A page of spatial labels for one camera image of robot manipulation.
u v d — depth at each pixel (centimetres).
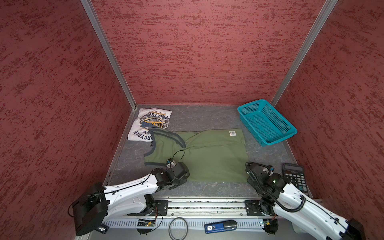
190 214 74
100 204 41
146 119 107
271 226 73
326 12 73
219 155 96
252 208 74
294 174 83
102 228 66
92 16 74
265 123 110
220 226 66
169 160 77
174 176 62
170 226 68
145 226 72
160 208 74
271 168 73
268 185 57
